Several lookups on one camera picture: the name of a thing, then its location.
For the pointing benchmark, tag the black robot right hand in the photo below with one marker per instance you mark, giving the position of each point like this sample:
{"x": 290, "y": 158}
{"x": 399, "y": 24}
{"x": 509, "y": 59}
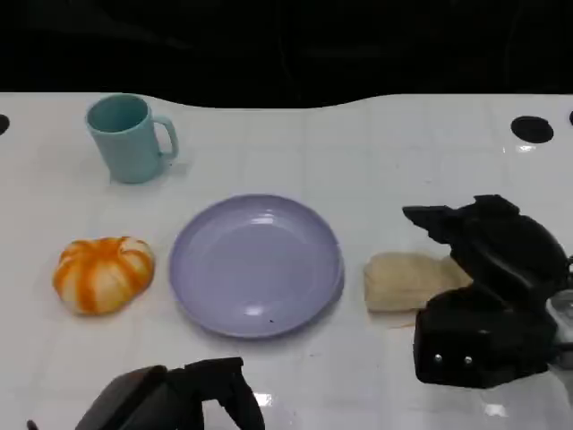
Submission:
{"x": 506, "y": 269}

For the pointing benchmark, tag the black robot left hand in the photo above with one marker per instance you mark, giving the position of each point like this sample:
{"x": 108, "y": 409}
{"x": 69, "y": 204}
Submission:
{"x": 143, "y": 403}

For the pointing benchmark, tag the beige towel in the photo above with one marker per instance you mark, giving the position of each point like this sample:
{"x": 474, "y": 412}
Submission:
{"x": 403, "y": 282}

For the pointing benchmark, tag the orange and white bread roll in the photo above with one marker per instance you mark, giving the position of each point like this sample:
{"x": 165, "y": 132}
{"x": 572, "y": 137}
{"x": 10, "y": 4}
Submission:
{"x": 100, "y": 277}

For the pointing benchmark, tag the lilac plate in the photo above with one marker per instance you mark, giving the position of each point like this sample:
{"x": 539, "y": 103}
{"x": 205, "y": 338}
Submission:
{"x": 255, "y": 269}

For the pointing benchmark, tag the pale green mug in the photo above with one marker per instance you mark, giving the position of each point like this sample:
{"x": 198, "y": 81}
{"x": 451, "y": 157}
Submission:
{"x": 130, "y": 150}

